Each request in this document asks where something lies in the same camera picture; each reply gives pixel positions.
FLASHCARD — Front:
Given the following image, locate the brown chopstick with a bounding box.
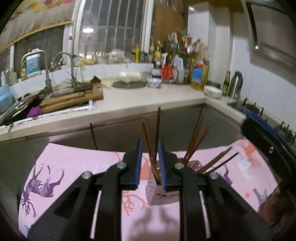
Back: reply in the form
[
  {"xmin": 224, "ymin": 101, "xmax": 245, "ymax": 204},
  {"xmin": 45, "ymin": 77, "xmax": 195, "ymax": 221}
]
[
  {"xmin": 183, "ymin": 116, "xmax": 204, "ymax": 163},
  {"xmin": 205, "ymin": 152, "xmax": 239, "ymax": 174},
  {"xmin": 142, "ymin": 120, "xmax": 161, "ymax": 185},
  {"xmin": 185, "ymin": 126, "xmax": 211, "ymax": 164},
  {"xmin": 145, "ymin": 118, "xmax": 161, "ymax": 185},
  {"xmin": 197, "ymin": 147, "xmax": 232, "ymax": 173}
]

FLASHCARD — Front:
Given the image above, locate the person's right hand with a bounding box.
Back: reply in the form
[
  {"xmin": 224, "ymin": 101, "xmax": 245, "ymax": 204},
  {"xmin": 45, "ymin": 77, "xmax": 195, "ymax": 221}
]
[{"xmin": 258, "ymin": 185, "xmax": 295, "ymax": 235}]

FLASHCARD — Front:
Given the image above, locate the black gas stove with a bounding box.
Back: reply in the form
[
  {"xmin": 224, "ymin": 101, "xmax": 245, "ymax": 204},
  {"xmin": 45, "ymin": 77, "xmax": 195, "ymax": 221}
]
[{"xmin": 227, "ymin": 98, "xmax": 295, "ymax": 152}]

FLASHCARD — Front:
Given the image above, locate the pink floral tablecloth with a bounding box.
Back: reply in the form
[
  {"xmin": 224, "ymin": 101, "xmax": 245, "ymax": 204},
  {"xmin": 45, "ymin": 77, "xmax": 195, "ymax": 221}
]
[{"xmin": 17, "ymin": 138, "xmax": 280, "ymax": 241}]

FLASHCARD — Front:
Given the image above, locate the pink smiley utensil holder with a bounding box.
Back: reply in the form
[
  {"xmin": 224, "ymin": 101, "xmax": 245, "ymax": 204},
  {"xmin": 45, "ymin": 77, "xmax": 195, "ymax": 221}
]
[{"xmin": 145, "ymin": 161, "xmax": 204, "ymax": 205}]

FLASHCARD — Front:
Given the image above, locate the brown chopstick in holder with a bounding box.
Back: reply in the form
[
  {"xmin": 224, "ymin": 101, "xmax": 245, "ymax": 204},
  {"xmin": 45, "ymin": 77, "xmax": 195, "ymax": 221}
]
[{"xmin": 145, "ymin": 118, "xmax": 161, "ymax": 185}]

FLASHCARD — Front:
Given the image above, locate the steel thermos kettle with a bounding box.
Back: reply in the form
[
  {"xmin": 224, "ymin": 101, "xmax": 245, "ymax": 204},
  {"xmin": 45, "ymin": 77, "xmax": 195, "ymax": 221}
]
[{"xmin": 227, "ymin": 71, "xmax": 243, "ymax": 99}]

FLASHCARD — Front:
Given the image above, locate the green glass bottle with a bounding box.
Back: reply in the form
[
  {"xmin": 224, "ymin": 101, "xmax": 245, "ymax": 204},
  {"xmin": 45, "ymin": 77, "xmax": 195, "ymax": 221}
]
[{"xmin": 222, "ymin": 70, "xmax": 231, "ymax": 96}]

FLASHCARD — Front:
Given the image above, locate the white bowl on counter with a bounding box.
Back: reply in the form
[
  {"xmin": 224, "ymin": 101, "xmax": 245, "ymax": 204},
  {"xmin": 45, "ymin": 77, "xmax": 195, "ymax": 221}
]
[{"xmin": 204, "ymin": 85, "xmax": 222, "ymax": 99}]

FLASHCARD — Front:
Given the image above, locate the wooden cutting board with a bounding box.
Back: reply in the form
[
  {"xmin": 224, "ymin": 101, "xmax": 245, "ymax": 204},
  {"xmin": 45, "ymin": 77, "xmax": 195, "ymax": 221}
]
[{"xmin": 39, "ymin": 86, "xmax": 103, "ymax": 113}]

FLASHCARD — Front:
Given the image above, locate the large cooking oil bottle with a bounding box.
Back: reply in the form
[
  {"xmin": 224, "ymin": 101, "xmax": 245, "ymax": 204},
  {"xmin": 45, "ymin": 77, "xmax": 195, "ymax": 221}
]
[{"xmin": 191, "ymin": 51, "xmax": 210, "ymax": 91}]

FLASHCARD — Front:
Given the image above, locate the chrome faucet left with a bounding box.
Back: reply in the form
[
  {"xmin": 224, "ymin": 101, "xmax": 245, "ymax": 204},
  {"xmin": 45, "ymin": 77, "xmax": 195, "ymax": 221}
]
[{"xmin": 21, "ymin": 49, "xmax": 52, "ymax": 93}]

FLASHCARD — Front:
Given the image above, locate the chrome faucet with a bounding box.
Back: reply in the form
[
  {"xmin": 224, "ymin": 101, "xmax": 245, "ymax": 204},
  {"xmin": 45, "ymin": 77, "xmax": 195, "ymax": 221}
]
[
  {"xmin": 21, "ymin": 49, "xmax": 52, "ymax": 93},
  {"xmin": 54, "ymin": 51, "xmax": 77, "ymax": 87}
]

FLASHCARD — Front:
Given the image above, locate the round dark tray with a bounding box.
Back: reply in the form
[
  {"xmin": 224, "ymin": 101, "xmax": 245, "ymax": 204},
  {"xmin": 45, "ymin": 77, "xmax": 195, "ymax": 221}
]
[{"xmin": 112, "ymin": 81, "xmax": 146, "ymax": 89}]

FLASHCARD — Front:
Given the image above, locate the range hood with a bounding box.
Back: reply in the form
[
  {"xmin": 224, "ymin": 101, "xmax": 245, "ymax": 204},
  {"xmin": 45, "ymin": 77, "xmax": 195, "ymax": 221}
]
[{"xmin": 240, "ymin": 0, "xmax": 296, "ymax": 70}]

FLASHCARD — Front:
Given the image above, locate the patterned small bowl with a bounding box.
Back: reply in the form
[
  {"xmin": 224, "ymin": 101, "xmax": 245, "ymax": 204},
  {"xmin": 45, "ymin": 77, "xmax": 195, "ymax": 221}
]
[{"xmin": 146, "ymin": 77, "xmax": 162, "ymax": 88}]

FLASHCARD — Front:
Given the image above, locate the white plastic jug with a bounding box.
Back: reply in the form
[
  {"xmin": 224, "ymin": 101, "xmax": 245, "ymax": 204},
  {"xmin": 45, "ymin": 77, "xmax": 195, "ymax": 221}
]
[{"xmin": 174, "ymin": 55, "xmax": 185, "ymax": 84}]

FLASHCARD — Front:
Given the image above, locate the blue plastic container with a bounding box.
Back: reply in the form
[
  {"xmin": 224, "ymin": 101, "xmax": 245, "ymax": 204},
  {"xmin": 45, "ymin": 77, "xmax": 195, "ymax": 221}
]
[{"xmin": 0, "ymin": 84, "xmax": 13, "ymax": 113}]

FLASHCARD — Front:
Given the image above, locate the red snack packet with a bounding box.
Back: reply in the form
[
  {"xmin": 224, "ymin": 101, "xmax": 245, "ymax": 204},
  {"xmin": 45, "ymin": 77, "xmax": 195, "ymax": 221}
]
[{"xmin": 161, "ymin": 65, "xmax": 173, "ymax": 82}]

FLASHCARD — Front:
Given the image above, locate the chrome faucet right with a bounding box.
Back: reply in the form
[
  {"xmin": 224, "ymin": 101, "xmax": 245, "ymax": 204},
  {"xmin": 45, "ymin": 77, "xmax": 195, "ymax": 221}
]
[{"xmin": 54, "ymin": 51, "xmax": 77, "ymax": 87}]

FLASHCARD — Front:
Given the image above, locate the blue label detergent jug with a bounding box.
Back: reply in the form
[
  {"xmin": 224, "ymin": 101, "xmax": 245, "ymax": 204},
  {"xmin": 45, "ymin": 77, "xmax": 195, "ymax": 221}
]
[{"xmin": 26, "ymin": 48, "xmax": 41, "ymax": 77}]

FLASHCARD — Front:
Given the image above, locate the fruit pattern window blind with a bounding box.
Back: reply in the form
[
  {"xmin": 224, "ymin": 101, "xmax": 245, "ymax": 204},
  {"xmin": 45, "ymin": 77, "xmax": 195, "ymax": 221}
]
[{"xmin": 1, "ymin": 1, "xmax": 76, "ymax": 51}]

